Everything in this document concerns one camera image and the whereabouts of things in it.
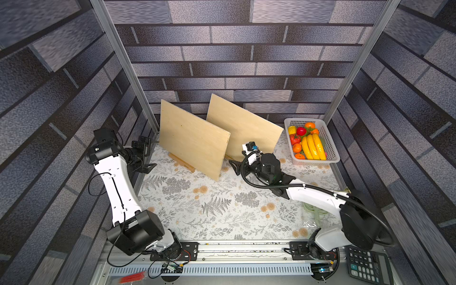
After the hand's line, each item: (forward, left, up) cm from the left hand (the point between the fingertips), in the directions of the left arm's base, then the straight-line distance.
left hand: (157, 147), depth 71 cm
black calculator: (-36, -86, -29) cm, 98 cm away
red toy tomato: (+27, -70, -25) cm, 79 cm away
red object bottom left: (-41, +6, -28) cm, 50 cm away
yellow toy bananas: (+19, -77, -22) cm, 83 cm away
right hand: (+3, -32, -9) cm, 34 cm away
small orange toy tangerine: (+21, -70, -25) cm, 77 cm away
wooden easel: (+12, 0, -28) cm, 31 cm away
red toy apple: (+31, -73, -21) cm, 83 cm away
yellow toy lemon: (+35, -69, -23) cm, 81 cm away
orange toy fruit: (+37, -81, -21) cm, 91 cm away
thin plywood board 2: (+10, -14, -11) cm, 21 cm away
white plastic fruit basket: (+18, -88, -23) cm, 93 cm away
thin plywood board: (+21, -37, -8) cm, 43 cm away
